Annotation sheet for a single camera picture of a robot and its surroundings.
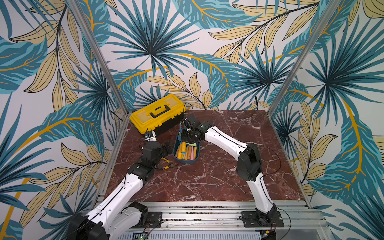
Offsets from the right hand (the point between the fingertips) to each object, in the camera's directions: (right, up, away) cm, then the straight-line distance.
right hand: (182, 138), depth 90 cm
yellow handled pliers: (-7, -16, +2) cm, 18 cm away
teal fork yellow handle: (0, -7, -4) cm, 8 cm away
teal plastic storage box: (-4, -5, +5) cm, 8 cm away
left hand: (-10, -3, -9) cm, 14 cm away
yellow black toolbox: (-14, +13, +4) cm, 20 cm away
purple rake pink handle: (+6, -10, +1) cm, 12 cm away
